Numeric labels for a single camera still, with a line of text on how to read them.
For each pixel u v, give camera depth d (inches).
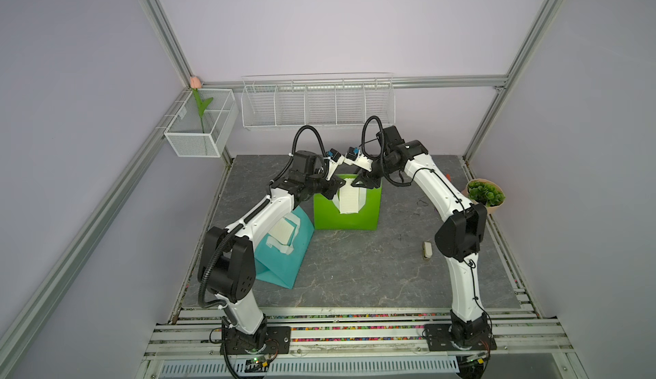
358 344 29.1
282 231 31.8
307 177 27.8
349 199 34.2
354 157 29.7
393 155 25.8
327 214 35.4
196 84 35.3
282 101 38.1
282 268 30.4
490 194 35.0
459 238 22.0
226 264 18.3
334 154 29.1
